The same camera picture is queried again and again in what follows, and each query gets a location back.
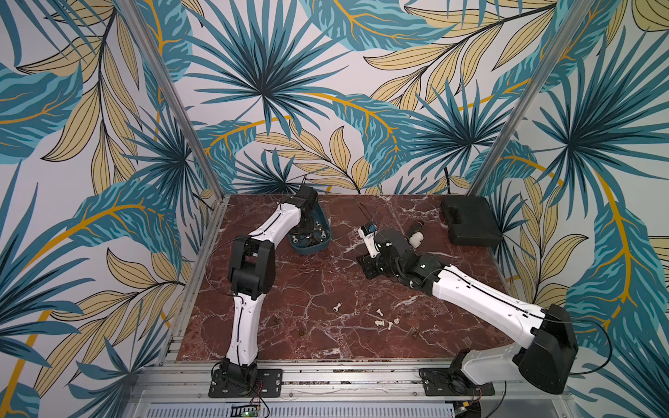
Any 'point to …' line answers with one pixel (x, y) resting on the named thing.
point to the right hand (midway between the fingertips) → (360, 256)
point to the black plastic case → (471, 221)
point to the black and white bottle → (417, 237)
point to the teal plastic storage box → (319, 239)
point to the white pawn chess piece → (336, 308)
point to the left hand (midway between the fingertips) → (300, 231)
